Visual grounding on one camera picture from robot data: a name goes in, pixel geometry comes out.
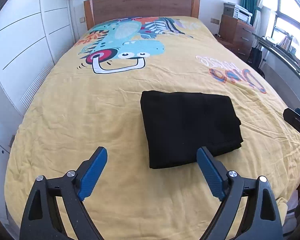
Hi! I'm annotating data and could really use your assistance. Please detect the black pants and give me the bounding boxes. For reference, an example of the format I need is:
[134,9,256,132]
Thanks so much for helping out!
[140,90,243,169]

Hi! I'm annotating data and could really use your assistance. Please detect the brown wooden dresser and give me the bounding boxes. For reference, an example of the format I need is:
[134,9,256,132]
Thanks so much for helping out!
[218,14,255,62]

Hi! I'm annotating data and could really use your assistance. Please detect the wooden headboard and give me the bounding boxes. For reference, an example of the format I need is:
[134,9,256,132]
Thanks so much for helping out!
[84,0,200,30]

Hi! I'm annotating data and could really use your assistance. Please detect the glass desk with metal rail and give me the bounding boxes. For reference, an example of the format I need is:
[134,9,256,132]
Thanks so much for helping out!
[253,33,300,93]

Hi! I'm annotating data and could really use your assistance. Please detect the white printer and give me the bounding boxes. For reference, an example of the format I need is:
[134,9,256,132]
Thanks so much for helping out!
[223,3,253,25]

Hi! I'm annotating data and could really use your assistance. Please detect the black bag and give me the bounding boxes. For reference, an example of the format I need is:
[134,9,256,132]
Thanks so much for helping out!
[247,44,262,69]

